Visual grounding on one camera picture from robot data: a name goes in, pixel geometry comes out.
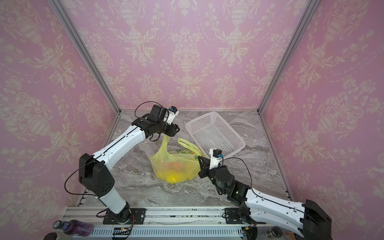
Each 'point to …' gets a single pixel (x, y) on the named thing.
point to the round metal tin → (274, 232)
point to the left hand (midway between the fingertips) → (175, 127)
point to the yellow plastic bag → (180, 165)
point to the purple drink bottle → (75, 227)
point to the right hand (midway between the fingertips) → (198, 158)
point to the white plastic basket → (211, 131)
